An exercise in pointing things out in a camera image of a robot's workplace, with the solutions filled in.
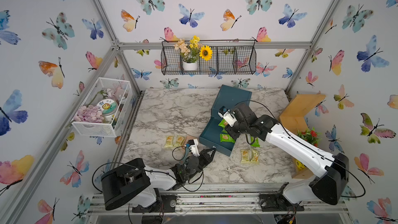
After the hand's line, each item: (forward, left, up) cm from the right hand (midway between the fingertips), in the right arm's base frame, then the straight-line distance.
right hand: (230, 124), depth 78 cm
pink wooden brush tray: (+2, +22, -20) cm, 30 cm away
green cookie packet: (0, +4, +1) cm, 4 cm away
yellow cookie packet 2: (-1, +28, -19) cm, 34 cm away
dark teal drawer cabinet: (+19, 0, -1) cm, 19 cm away
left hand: (-10, +5, -8) cm, 14 cm away
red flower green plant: (-6, -37, +2) cm, 37 cm away
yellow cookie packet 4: (-8, -10, -19) cm, 23 cm away
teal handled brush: (-13, +20, -5) cm, 24 cm away
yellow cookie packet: (-1, +34, -19) cm, 39 cm away
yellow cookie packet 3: (-9, -16, -19) cm, 26 cm away
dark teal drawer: (0, +9, -14) cm, 17 cm away
